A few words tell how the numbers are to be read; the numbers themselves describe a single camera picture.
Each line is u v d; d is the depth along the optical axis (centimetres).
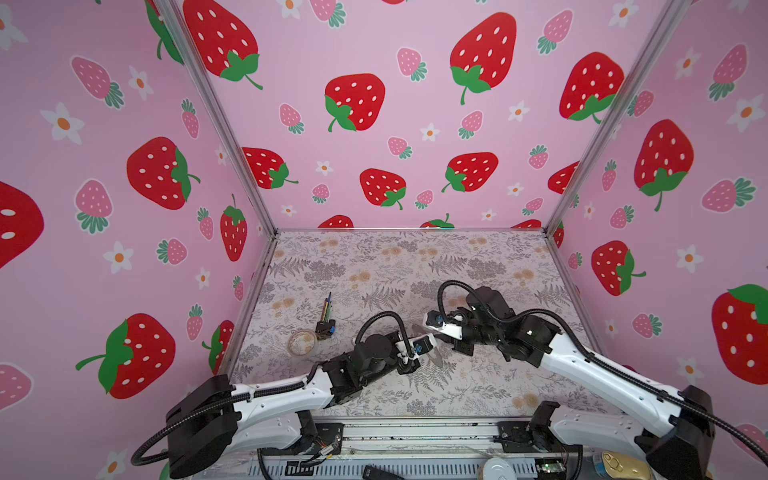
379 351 58
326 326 92
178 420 44
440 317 60
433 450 73
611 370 45
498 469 66
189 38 73
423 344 60
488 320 55
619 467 66
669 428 40
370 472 67
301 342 91
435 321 61
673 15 69
